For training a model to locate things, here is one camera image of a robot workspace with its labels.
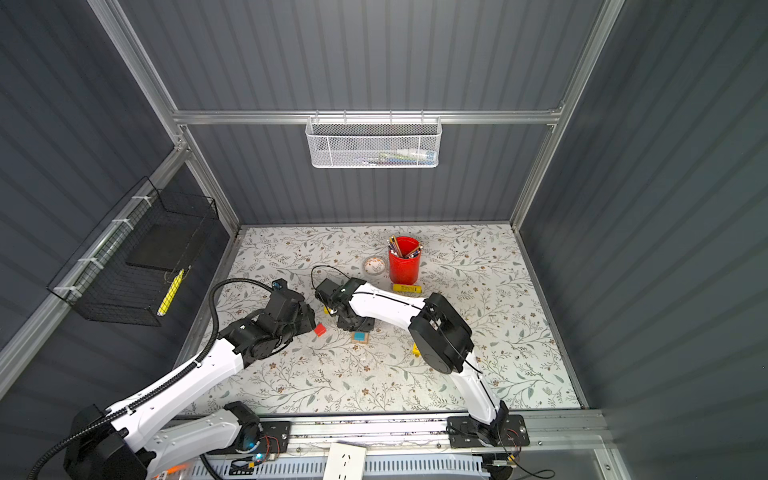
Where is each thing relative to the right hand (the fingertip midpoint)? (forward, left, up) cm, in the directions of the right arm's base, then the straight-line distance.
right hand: (357, 328), depth 90 cm
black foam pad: (+9, +46, +29) cm, 55 cm away
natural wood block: (-3, -3, -1) cm, 4 cm away
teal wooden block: (-2, 0, -2) cm, 3 cm away
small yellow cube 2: (-4, +5, +20) cm, 21 cm away
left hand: (-1, +12, +11) cm, 17 cm away
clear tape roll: (+26, -4, -2) cm, 26 cm away
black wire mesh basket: (+3, +53, +28) cm, 60 cm away
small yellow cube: (-6, -17, -1) cm, 19 cm away
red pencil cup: (+21, -15, +8) cm, 27 cm away
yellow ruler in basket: (-4, +40, +27) cm, 48 cm away
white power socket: (-34, 0, +2) cm, 34 cm away
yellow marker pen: (+14, -15, 0) cm, 21 cm away
